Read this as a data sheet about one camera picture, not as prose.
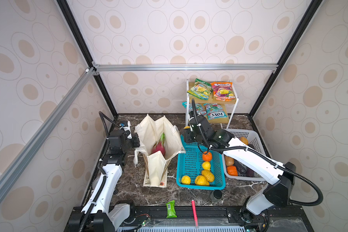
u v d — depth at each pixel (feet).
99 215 1.29
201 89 2.74
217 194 2.39
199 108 3.22
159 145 3.03
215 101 2.68
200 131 1.74
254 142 3.11
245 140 3.10
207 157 2.95
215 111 3.19
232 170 2.72
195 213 2.44
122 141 2.04
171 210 2.44
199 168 2.96
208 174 2.73
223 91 2.73
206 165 2.85
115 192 2.51
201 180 2.61
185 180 2.62
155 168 2.57
